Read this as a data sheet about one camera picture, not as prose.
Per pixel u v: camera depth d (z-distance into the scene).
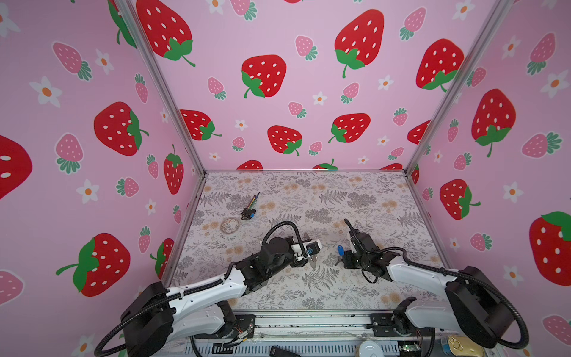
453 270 0.48
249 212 1.04
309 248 0.62
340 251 0.93
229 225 1.01
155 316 0.41
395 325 0.68
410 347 0.71
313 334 0.73
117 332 0.37
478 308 0.42
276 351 0.68
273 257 0.57
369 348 0.66
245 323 0.75
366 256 0.69
